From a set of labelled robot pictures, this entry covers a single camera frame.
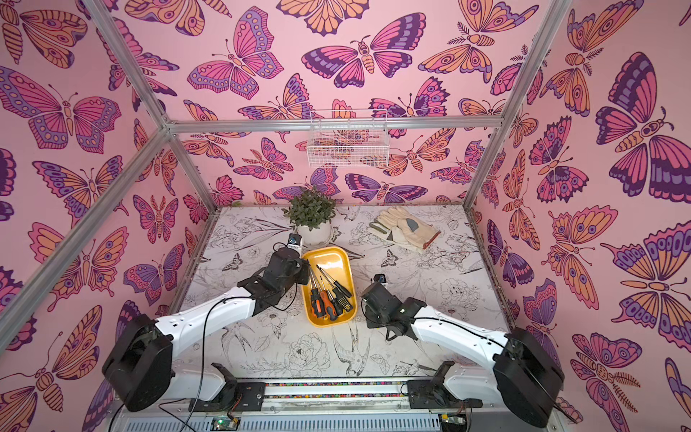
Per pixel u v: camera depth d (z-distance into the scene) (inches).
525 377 16.0
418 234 43.1
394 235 42.9
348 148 41.7
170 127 36.4
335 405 28.7
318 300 33.7
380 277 30.3
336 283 35.3
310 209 36.2
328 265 35.3
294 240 29.2
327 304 33.7
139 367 16.4
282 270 25.4
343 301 34.4
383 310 24.6
